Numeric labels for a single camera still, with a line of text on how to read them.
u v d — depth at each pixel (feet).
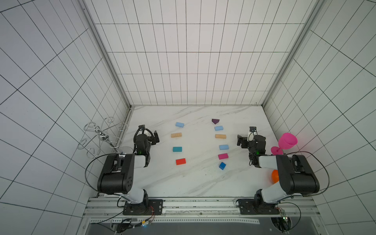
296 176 1.49
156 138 2.86
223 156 3.03
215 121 3.64
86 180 1.38
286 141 2.68
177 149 3.11
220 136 3.33
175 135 3.30
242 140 2.81
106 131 2.30
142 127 2.54
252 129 2.67
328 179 1.52
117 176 1.47
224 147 3.20
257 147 2.39
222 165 2.81
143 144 2.34
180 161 2.92
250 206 2.38
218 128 3.49
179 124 3.52
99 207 2.45
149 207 2.35
